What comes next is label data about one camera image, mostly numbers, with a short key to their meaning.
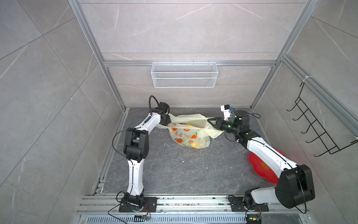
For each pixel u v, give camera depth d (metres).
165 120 0.90
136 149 0.57
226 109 0.73
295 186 0.41
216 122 0.74
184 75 1.01
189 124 1.03
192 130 0.83
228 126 0.69
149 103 0.78
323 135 0.64
